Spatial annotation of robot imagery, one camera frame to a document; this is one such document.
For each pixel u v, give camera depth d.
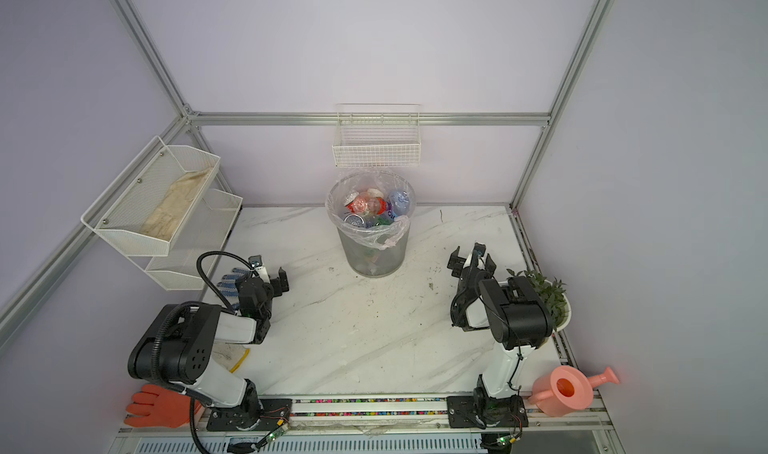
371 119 0.93
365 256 0.90
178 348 0.46
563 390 0.68
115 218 0.67
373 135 0.95
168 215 0.77
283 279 0.88
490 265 0.86
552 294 0.76
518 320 0.50
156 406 0.75
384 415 0.75
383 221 0.84
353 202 0.90
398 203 0.88
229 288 0.97
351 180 0.91
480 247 0.81
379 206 0.89
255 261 0.80
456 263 0.87
